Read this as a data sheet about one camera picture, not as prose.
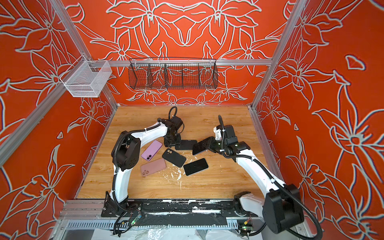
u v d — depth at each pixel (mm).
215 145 711
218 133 758
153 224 697
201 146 998
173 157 919
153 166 878
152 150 922
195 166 902
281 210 386
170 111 924
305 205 352
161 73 1002
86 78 921
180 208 743
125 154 535
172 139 814
